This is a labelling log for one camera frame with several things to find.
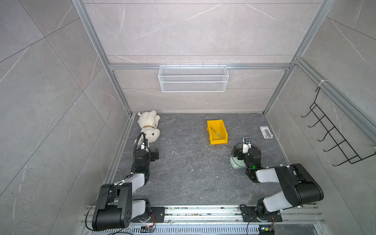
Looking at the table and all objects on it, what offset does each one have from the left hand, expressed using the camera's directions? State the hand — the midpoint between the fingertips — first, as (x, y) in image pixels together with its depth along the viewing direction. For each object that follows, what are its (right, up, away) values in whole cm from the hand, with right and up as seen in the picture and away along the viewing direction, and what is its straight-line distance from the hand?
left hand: (149, 145), depth 90 cm
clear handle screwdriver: (+47, +5, +16) cm, 50 cm away
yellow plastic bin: (+48, +11, +18) cm, 52 cm away
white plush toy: (-4, +15, +12) cm, 20 cm away
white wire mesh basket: (+28, +45, +10) cm, 54 cm away
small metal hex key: (+14, -6, +7) cm, 17 cm away
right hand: (+61, 0, +3) cm, 61 cm away
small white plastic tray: (+83, +7, +17) cm, 85 cm away
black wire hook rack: (+93, +7, -24) cm, 97 cm away
